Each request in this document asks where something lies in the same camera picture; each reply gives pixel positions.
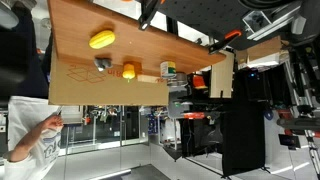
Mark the small grey toy object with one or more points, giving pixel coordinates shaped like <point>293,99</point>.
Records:
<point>102,63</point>

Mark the black clamp with orange trigger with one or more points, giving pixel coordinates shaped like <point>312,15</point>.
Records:
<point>148,13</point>

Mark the white green label can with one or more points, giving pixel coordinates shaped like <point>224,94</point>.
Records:
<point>168,69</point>

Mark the large brown cardboard box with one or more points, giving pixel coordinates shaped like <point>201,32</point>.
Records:
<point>100,90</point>

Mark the person right hand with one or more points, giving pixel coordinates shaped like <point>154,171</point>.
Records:
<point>53,122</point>

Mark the small light wooden block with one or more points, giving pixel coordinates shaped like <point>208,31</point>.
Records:
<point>148,78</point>

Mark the light plywood board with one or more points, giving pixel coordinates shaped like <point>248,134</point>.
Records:
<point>221,76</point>

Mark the black perforated breadboard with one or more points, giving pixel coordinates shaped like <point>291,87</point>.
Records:
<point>206,15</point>

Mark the small brown cardboard box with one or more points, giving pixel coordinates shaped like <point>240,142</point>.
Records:
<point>263,50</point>

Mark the white box with photo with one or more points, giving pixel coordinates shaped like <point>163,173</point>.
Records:
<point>256,20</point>

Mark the dark clothed person torso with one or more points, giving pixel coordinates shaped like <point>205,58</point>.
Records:
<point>20,53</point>

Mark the grey machine housing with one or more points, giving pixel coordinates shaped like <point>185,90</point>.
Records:
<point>176,105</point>

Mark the small black screen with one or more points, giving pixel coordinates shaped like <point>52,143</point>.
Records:
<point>289,140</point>

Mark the yellow ridged squash toy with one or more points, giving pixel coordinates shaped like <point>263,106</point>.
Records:
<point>102,39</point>

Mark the orange bowl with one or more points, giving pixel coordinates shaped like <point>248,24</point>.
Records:
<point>136,65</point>

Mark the orange yellow cylinder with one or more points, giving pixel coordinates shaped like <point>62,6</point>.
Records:
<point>128,71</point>

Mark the silver metal cylinder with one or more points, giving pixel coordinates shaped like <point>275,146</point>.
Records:
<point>178,80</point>

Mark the person right forearm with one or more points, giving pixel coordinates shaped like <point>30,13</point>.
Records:
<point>27,140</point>

